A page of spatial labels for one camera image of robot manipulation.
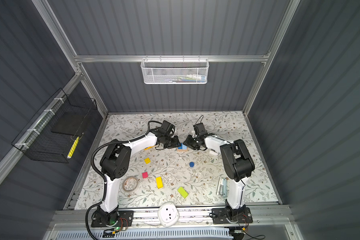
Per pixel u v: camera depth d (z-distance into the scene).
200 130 0.79
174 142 0.87
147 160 0.94
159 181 0.85
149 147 0.68
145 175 0.88
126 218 0.73
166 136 0.77
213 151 0.96
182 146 0.96
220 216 0.73
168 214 0.72
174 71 1.24
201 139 0.76
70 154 0.67
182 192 0.82
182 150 0.98
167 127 0.80
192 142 0.87
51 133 0.72
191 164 0.92
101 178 0.55
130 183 0.85
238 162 0.52
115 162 0.55
